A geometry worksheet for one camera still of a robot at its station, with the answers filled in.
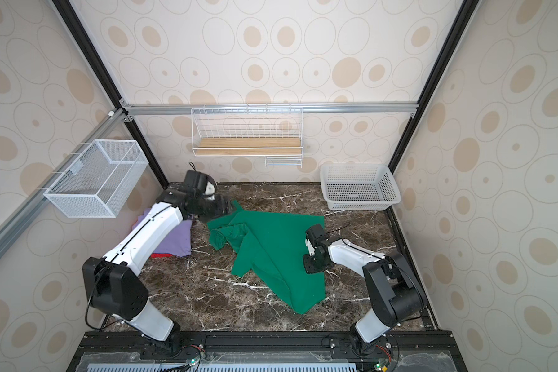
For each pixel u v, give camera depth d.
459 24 0.70
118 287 0.43
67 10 0.67
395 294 0.45
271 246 0.94
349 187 1.09
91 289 0.44
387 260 0.50
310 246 0.78
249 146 0.96
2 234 0.52
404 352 0.71
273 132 1.00
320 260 0.69
